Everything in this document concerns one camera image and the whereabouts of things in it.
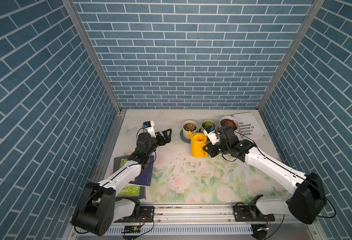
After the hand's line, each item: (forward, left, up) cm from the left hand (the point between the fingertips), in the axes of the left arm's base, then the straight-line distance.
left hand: (170, 131), depth 83 cm
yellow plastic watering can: (-5, -16, -2) cm, 16 cm away
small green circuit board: (-43, +17, -23) cm, 51 cm away
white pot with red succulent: (+17, -38, -9) cm, 43 cm away
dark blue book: (-22, +13, -12) cm, 28 cm away
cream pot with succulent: (+13, -12, -10) cm, 20 cm away
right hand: (-8, -20, -4) cm, 22 cm away
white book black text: (+15, -54, -15) cm, 58 cm away
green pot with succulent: (+16, -25, -11) cm, 31 cm away
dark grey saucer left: (+7, -9, -18) cm, 22 cm away
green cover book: (-27, +19, -14) cm, 35 cm away
